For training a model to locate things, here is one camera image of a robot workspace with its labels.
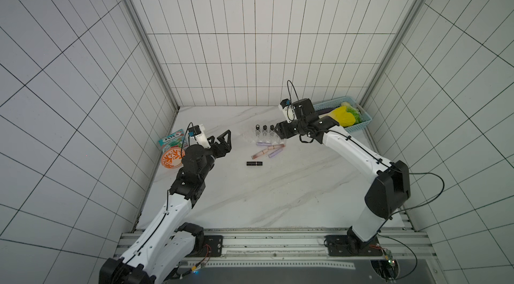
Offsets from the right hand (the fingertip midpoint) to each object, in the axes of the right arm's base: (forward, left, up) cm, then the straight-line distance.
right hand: (272, 128), depth 84 cm
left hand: (-8, +20, +3) cm, 22 cm away
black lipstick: (-7, +8, -19) cm, 22 cm away
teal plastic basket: (+33, -37, -15) cm, 51 cm away
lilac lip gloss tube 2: (0, -2, -19) cm, 19 cm away
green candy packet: (+4, +51, -18) cm, 54 cm away
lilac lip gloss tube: (+6, +4, -20) cm, 21 cm away
